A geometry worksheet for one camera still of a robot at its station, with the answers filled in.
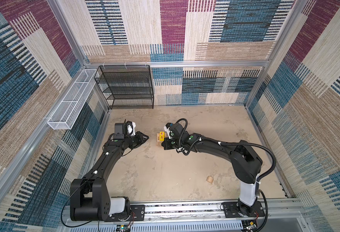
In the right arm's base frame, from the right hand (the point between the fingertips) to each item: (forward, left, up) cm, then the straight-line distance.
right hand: (162, 146), depth 86 cm
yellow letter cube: (+10, 0, -1) cm, 10 cm away
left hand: (+4, +8, +6) cm, 11 cm away
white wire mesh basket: (+5, +46, +24) cm, 52 cm away
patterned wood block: (+9, +3, -2) cm, 10 cm away
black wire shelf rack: (+46, +27, +8) cm, 54 cm away
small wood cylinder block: (-17, -27, -10) cm, 33 cm away
